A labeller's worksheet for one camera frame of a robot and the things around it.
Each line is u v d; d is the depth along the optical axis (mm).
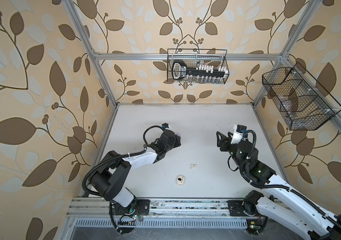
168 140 695
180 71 844
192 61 839
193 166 882
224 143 643
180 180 820
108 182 443
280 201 496
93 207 770
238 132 622
